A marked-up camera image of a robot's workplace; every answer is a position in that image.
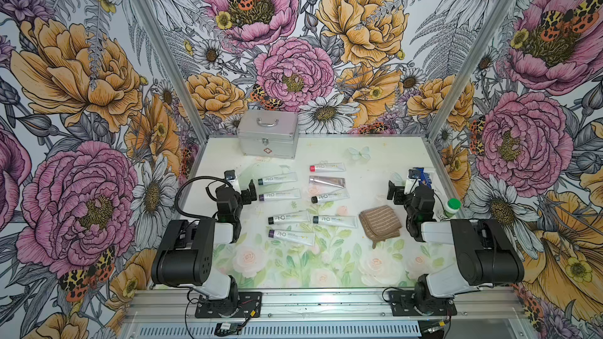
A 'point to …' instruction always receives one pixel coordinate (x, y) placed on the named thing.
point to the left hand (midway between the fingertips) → (241, 187)
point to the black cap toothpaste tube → (330, 196)
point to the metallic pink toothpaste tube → (333, 181)
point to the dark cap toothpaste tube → (299, 216)
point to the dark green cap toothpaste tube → (279, 179)
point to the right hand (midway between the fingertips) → (400, 185)
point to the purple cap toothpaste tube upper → (285, 195)
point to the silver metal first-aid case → (268, 133)
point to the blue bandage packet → (425, 178)
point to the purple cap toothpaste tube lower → (295, 236)
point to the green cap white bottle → (452, 206)
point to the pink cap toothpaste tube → (330, 167)
